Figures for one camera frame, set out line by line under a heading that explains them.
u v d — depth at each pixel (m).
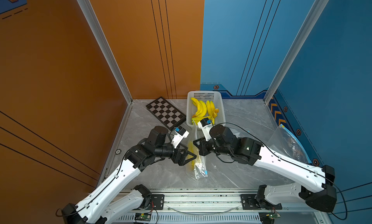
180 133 0.60
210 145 0.57
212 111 1.08
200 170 0.62
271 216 0.70
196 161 0.62
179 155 0.57
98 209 0.39
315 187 0.39
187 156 0.58
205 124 0.58
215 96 1.16
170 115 1.06
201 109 1.06
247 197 0.75
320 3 0.71
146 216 0.71
